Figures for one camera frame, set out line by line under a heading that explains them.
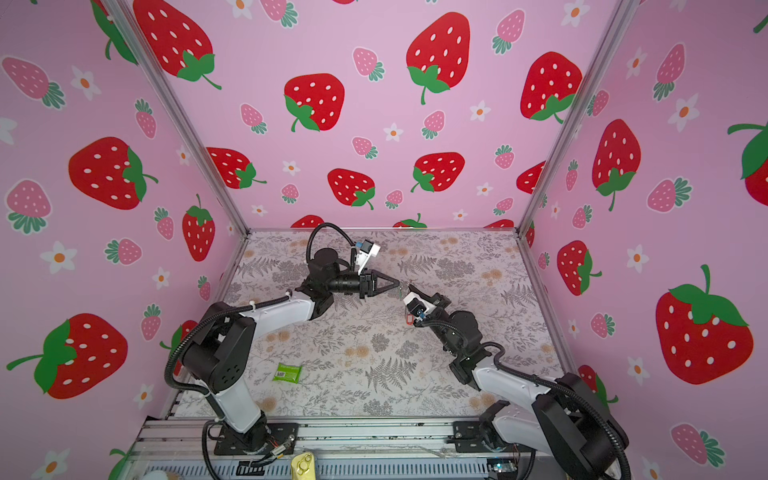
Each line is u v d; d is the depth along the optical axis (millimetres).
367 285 718
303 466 671
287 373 837
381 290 759
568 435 411
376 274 750
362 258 747
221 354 476
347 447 731
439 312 699
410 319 931
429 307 662
